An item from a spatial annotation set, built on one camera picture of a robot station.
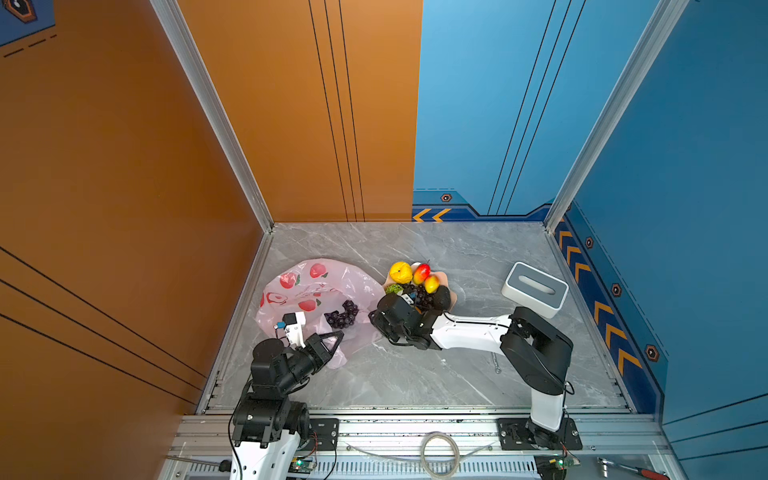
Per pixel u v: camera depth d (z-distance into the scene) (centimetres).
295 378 60
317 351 63
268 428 51
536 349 50
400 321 67
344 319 89
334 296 90
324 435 75
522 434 72
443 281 96
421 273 97
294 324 67
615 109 86
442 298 90
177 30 71
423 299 94
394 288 92
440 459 71
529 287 96
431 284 92
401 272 94
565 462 70
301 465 70
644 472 67
